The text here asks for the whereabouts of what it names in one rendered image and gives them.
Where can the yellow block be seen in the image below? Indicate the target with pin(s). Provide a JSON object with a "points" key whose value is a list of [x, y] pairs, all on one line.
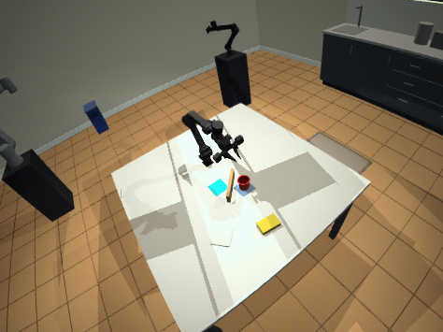
{"points": [[268, 224]]}

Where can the red translucent cup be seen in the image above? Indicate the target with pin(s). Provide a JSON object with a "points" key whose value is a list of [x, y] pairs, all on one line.
{"points": [[246, 180]]}

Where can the brown wooden bar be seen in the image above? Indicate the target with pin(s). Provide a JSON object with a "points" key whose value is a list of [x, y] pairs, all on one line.
{"points": [[230, 185]]}

